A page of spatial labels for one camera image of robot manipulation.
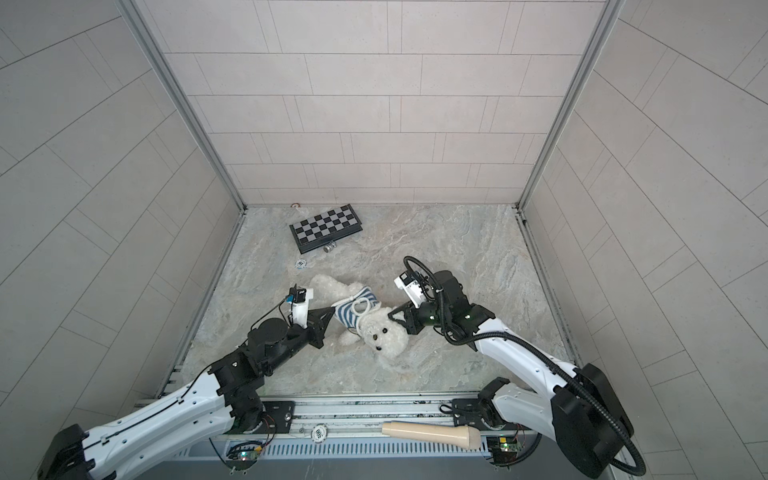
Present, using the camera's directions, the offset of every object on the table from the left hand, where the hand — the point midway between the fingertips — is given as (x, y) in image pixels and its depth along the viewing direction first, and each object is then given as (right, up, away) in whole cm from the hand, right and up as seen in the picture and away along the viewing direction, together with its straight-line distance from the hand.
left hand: (341, 309), depth 75 cm
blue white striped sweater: (+3, +1, -2) cm, 4 cm away
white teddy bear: (+9, -4, -4) cm, 11 cm away
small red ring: (-28, +31, +45) cm, 61 cm away
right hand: (+13, -3, 0) cm, 13 cm away
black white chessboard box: (-13, +20, +30) cm, 39 cm away
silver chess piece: (-10, +14, +27) cm, 32 cm away
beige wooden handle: (+29, -26, -9) cm, 40 cm away
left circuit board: (-20, -29, -10) cm, 37 cm away
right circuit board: (+39, -30, -7) cm, 50 cm away
